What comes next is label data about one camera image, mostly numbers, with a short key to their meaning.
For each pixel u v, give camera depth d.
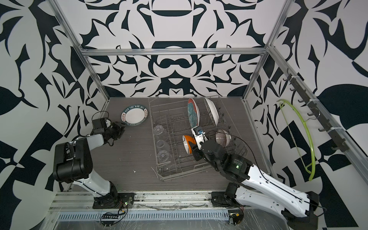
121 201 0.73
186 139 0.83
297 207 0.41
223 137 0.91
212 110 0.85
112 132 0.81
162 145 0.81
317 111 0.55
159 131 0.87
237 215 0.71
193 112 0.96
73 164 0.46
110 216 0.73
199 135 0.57
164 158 0.76
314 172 0.57
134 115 1.11
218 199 0.74
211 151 0.47
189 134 0.96
